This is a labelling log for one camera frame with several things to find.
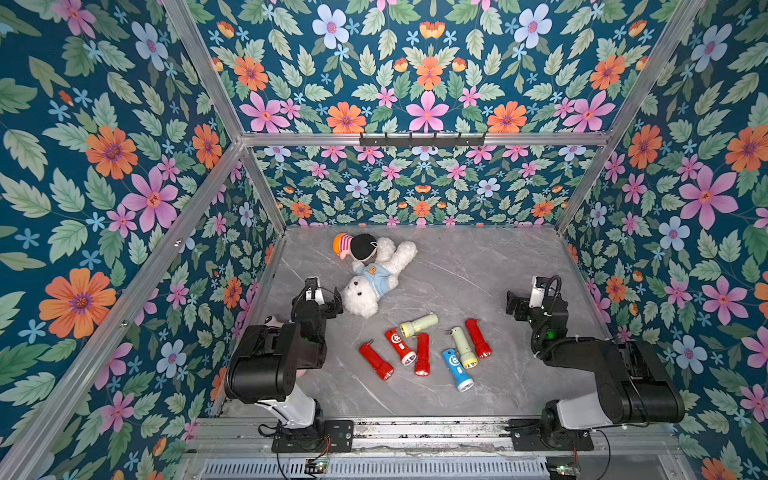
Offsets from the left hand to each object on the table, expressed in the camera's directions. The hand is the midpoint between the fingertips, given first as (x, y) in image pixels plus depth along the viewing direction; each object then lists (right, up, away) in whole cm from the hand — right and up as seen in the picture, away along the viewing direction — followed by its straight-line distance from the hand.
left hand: (321, 287), depth 92 cm
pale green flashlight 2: (+44, -19, -9) cm, 49 cm away
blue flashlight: (+42, -23, -14) cm, 50 cm away
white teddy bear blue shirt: (+13, -2, -1) cm, 13 cm away
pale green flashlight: (+27, -12, -4) cm, 30 cm away
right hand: (+66, -1, 0) cm, 66 cm away
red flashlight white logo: (+27, -19, -9) cm, 34 cm away
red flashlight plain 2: (+31, -21, -9) cm, 39 cm away
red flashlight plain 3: (+48, -15, -4) cm, 51 cm away
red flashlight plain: (+20, -22, -10) cm, 31 cm away
